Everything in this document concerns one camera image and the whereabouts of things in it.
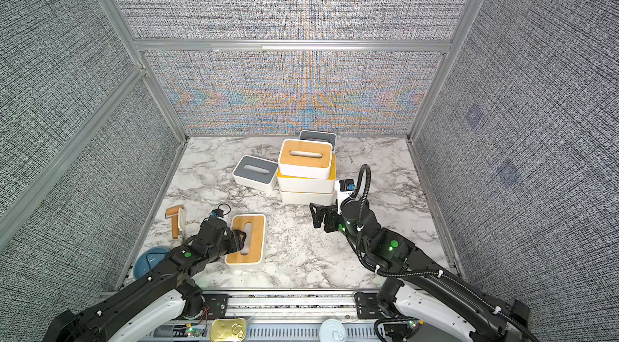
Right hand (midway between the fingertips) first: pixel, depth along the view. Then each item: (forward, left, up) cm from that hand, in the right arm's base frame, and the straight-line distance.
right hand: (322, 199), depth 71 cm
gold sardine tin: (-30, +26, -18) cm, 44 cm away
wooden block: (+5, +53, -21) cm, 58 cm away
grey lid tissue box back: (+43, -1, -19) cm, 47 cm away
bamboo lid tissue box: (-10, +22, -18) cm, 31 cm away
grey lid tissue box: (+26, +27, -22) cm, 43 cm away
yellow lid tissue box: (+10, +4, -9) cm, 14 cm away
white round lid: (-31, -2, -17) cm, 35 cm away
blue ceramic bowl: (-11, +59, -22) cm, 64 cm away
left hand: (-3, +27, -20) cm, 33 cm away
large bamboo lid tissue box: (+11, +5, -18) cm, 22 cm away
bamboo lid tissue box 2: (+16, +5, -2) cm, 17 cm away
